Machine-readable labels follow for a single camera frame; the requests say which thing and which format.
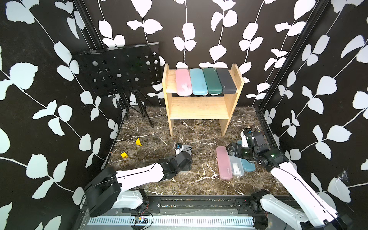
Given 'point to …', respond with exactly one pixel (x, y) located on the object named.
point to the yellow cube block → (124, 155)
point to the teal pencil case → (247, 166)
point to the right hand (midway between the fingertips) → (231, 146)
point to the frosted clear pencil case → (237, 166)
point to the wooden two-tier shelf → (217, 107)
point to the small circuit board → (141, 220)
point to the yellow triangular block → (138, 142)
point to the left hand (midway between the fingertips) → (188, 159)
